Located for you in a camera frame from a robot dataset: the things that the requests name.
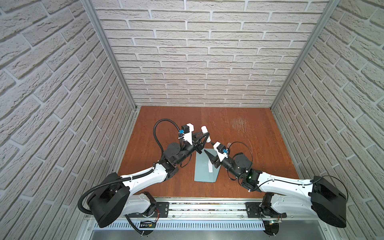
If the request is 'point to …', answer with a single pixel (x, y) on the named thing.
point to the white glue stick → (204, 130)
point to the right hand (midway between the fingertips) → (209, 145)
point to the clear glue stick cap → (228, 144)
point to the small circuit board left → (147, 224)
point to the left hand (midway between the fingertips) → (208, 132)
